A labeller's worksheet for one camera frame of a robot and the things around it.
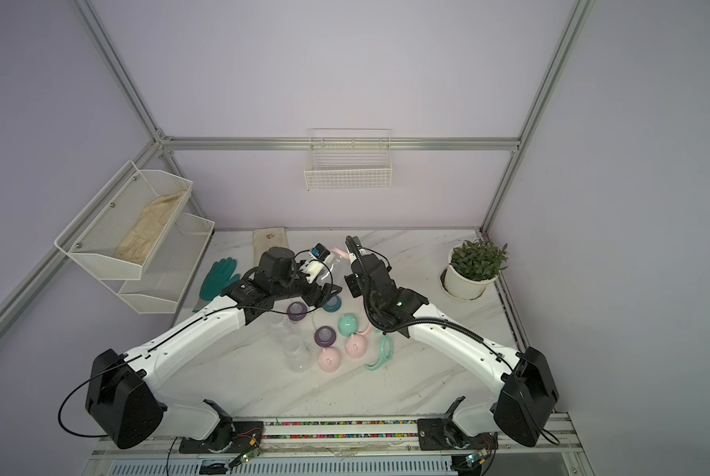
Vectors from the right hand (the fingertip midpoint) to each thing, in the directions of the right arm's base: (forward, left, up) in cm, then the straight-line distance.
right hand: (362, 266), depth 79 cm
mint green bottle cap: (-7, +5, -21) cm, 22 cm away
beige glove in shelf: (+5, +59, +7) cm, 59 cm away
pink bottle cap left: (-18, +10, -19) cm, 28 cm away
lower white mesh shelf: (+8, +62, -11) cm, 64 cm away
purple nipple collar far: (-1, +22, -20) cm, 29 cm away
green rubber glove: (+15, +52, -22) cm, 59 cm away
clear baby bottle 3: (-11, +24, -13) cm, 29 cm away
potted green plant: (+6, -34, -8) cm, 35 cm away
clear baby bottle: (-5, +6, +5) cm, 9 cm away
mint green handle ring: (-17, -5, -20) cm, 27 cm away
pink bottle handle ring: (-2, +5, +8) cm, 10 cm away
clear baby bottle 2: (-19, +18, -14) cm, 29 cm away
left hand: (-3, +9, -3) cm, 10 cm away
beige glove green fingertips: (+34, +40, -24) cm, 58 cm away
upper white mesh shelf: (+6, +64, +8) cm, 65 cm away
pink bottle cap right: (-15, +2, -19) cm, 24 cm away
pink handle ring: (-8, -2, -22) cm, 23 cm away
